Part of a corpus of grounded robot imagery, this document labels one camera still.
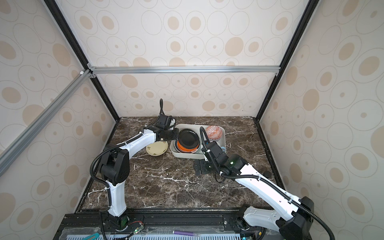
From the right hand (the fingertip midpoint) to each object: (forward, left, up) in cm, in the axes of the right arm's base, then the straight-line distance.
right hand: (202, 164), depth 75 cm
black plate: (+26, +8, -13) cm, 30 cm away
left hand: (+24, +10, -3) cm, 27 cm away
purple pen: (-27, +9, -17) cm, 33 cm away
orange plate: (+18, +9, -14) cm, 24 cm away
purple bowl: (+33, -10, -15) cm, 38 cm away
